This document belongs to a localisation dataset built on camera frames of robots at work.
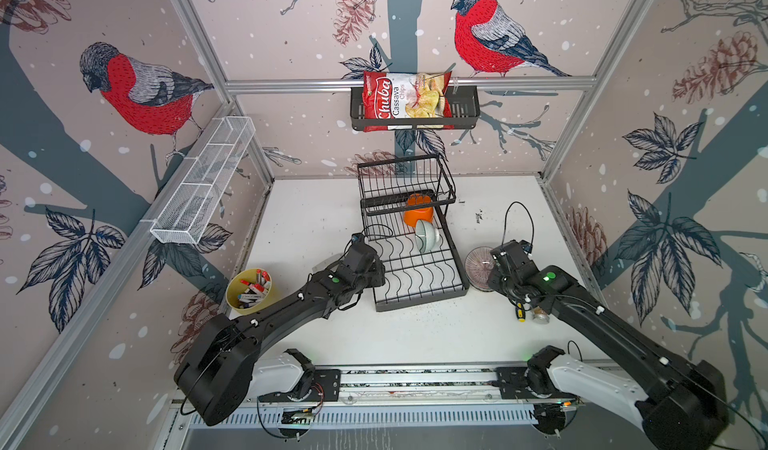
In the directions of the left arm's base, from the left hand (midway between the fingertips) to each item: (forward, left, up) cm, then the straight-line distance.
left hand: (378, 270), depth 84 cm
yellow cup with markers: (-6, +35, 0) cm, 36 cm away
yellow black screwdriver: (-10, -41, -7) cm, 43 cm away
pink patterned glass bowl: (+2, -30, -1) cm, 30 cm away
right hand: (-5, -31, +1) cm, 31 cm away
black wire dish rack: (+31, -8, -5) cm, 32 cm away
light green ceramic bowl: (+12, -15, 0) cm, 19 cm away
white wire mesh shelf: (+12, +47, +20) cm, 53 cm away
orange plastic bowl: (+23, -11, -5) cm, 25 cm away
